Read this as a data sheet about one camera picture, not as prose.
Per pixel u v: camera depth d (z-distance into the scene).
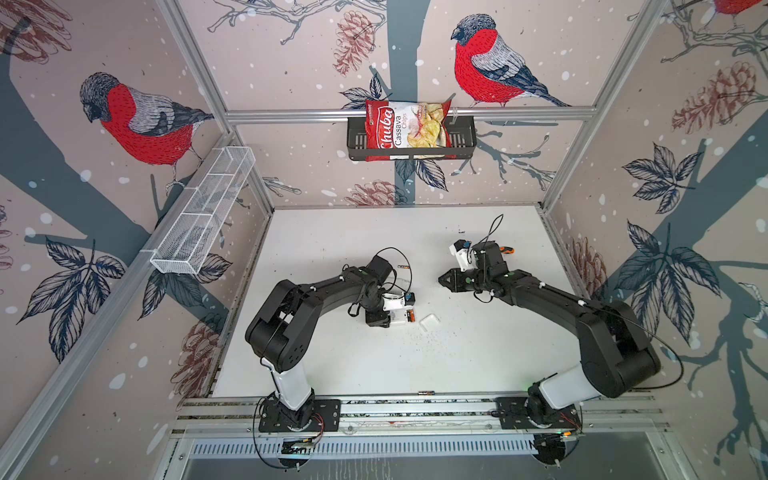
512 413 0.72
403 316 0.90
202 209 0.79
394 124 0.87
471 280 0.76
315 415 0.73
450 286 0.83
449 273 0.85
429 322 0.90
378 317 0.80
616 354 0.44
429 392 0.77
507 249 1.05
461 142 0.93
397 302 0.81
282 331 0.47
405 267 1.02
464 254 0.81
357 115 0.90
